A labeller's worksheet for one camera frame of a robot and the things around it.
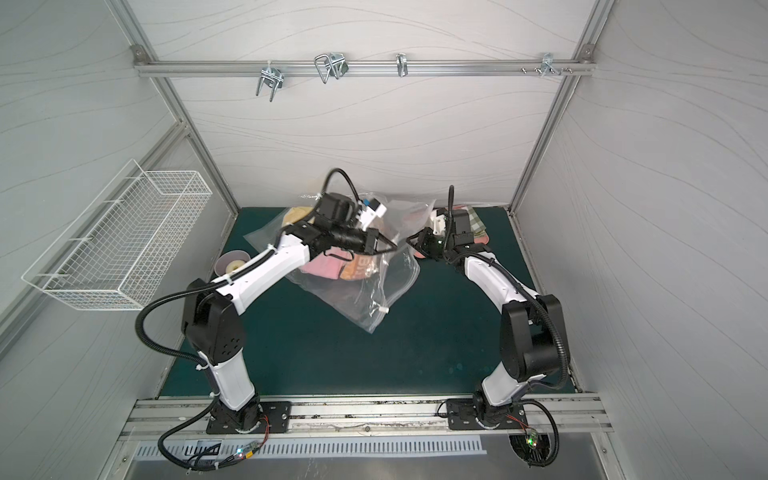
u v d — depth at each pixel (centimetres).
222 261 98
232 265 98
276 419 73
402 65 78
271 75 78
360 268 98
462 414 73
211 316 46
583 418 74
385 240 75
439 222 82
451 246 69
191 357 51
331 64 77
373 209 73
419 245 78
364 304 81
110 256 66
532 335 46
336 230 69
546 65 77
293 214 116
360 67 78
